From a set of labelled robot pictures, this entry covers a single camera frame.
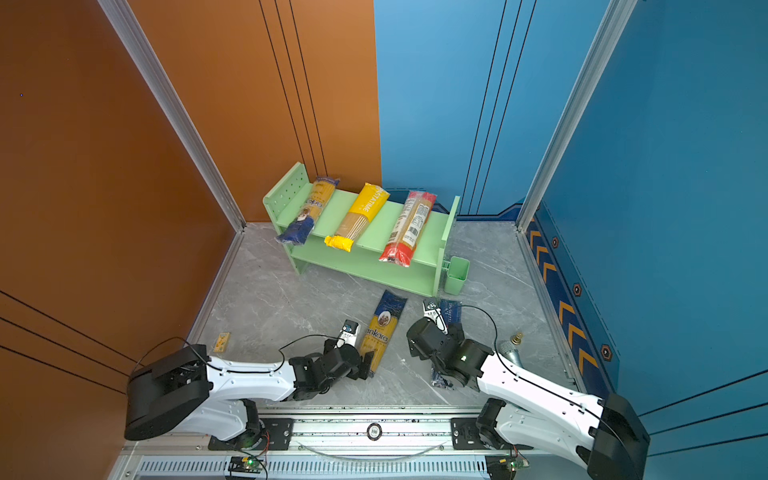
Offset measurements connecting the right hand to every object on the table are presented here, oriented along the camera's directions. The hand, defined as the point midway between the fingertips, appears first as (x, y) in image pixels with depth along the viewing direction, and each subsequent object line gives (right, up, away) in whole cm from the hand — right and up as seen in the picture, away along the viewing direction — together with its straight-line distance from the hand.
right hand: (426, 333), depth 80 cm
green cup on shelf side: (+13, +15, +22) cm, 29 cm away
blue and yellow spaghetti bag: (-33, +28, -3) cm, 44 cm away
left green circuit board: (-44, -29, -9) cm, 54 cm away
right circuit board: (+18, -29, -10) cm, 35 cm away
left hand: (-18, -6, +5) cm, 19 cm away
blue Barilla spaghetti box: (+9, +4, +11) cm, 15 cm away
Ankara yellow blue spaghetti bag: (-12, 0, +9) cm, 15 cm away
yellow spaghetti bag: (-19, +31, -1) cm, 36 cm away
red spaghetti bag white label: (-3, +33, +1) cm, 33 cm away
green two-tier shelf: (-41, +38, +9) cm, 56 cm away
